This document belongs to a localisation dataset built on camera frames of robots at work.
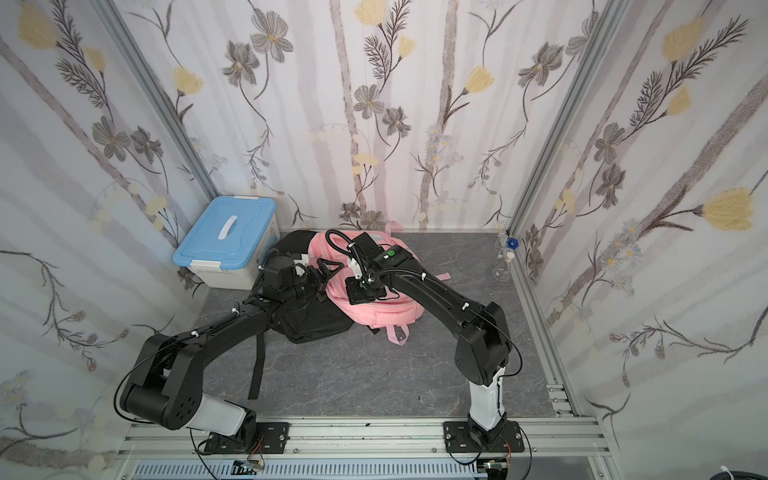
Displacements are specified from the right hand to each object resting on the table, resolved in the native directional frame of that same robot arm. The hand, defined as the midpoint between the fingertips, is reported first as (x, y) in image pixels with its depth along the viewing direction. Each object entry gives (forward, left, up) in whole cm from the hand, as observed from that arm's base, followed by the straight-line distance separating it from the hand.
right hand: (355, 293), depth 79 cm
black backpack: (-1, +18, -15) cm, 24 cm away
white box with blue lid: (+19, +44, -5) cm, 48 cm away
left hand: (+7, +4, -1) cm, 9 cm away
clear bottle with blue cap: (+22, -50, -18) cm, 58 cm away
